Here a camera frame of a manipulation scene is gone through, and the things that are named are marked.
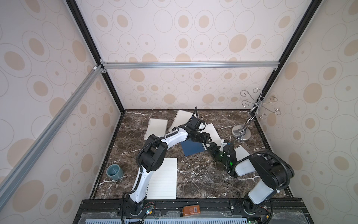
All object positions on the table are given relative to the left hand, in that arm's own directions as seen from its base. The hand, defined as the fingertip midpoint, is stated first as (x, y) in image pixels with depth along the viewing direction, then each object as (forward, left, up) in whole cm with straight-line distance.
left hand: (212, 140), depth 90 cm
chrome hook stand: (+11, -26, -7) cm, 29 cm away
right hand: (-2, 0, -4) cm, 4 cm away
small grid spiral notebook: (+18, +40, -11) cm, 45 cm away
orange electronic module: (-38, +15, -5) cm, 41 cm away
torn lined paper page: (-24, +31, -13) cm, 41 cm away
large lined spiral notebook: (+28, +20, -11) cm, 36 cm away
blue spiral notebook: (0, +14, -9) cm, 17 cm away
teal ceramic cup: (-19, +60, -8) cm, 64 cm away
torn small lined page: (-15, -11, +12) cm, 22 cm away
